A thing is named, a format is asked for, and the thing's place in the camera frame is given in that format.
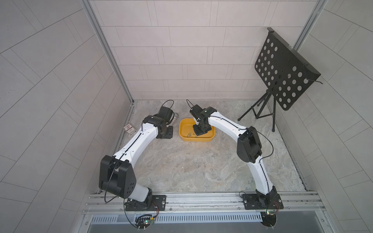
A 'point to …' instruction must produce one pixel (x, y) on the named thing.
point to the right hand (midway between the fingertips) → (198, 132)
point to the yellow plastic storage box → (187, 133)
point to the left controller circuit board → (144, 221)
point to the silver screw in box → (189, 135)
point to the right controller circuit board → (269, 219)
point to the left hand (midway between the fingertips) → (169, 132)
